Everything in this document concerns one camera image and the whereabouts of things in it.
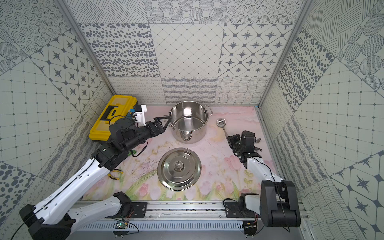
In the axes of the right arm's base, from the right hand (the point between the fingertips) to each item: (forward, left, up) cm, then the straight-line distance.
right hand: (226, 137), depth 89 cm
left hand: (-8, +31, +28) cm, 43 cm away
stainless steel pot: (+20, +25, -10) cm, 33 cm away
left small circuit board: (-43, +54, -12) cm, 71 cm away
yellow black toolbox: (+19, +70, +8) cm, 73 cm away
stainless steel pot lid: (-16, +28, -9) cm, 34 cm away
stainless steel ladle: (+18, +1, -8) cm, 20 cm away
